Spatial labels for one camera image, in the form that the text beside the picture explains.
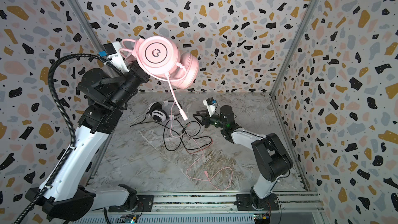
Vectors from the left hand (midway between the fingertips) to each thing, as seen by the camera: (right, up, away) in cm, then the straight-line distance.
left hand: (151, 52), depth 49 cm
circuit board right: (+42, -69, +22) cm, 84 cm away
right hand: (+10, -20, +32) cm, 39 cm away
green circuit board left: (-18, -68, +21) cm, 74 cm away
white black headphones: (-12, -21, +50) cm, 55 cm away
